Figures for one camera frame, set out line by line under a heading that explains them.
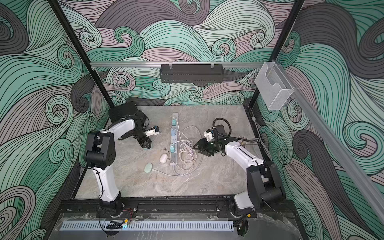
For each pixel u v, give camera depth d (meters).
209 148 0.76
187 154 0.92
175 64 0.92
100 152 0.53
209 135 0.82
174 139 0.97
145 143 0.85
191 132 1.05
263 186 0.42
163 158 0.90
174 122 1.02
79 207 0.74
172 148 0.88
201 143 0.78
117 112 1.14
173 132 0.98
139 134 0.82
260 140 1.03
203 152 0.76
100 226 0.69
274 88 0.73
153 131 0.90
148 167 0.86
